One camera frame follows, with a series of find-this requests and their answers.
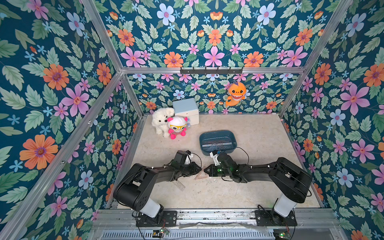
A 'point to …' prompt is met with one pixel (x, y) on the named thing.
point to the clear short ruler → (179, 185)
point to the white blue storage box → (187, 108)
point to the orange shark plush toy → (237, 92)
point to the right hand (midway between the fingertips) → (204, 170)
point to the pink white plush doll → (178, 125)
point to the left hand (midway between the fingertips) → (201, 169)
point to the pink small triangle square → (202, 174)
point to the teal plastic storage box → (225, 141)
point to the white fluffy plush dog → (159, 120)
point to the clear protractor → (215, 148)
